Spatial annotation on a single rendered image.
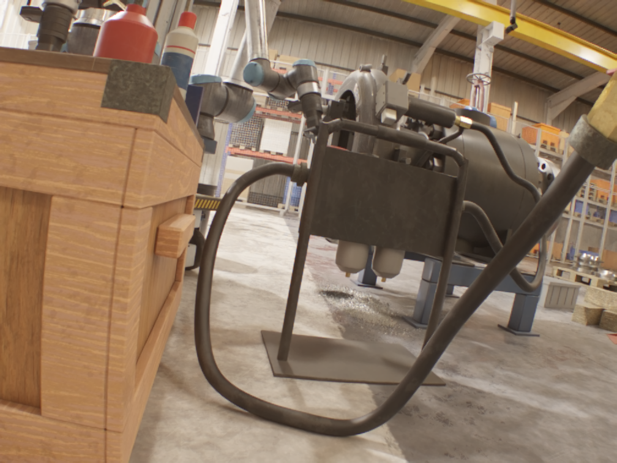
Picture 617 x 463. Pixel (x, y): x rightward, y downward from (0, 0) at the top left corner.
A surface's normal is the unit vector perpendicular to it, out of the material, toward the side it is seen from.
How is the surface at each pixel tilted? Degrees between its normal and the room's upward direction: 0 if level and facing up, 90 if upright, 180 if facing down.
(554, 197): 109
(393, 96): 68
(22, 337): 90
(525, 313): 90
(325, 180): 90
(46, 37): 101
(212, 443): 0
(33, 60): 90
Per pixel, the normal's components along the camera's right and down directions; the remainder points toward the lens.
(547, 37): 0.08, 0.08
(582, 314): -0.89, -0.14
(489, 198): 0.14, 0.33
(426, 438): 0.18, -0.98
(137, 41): 0.71, 0.18
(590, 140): -0.82, 0.21
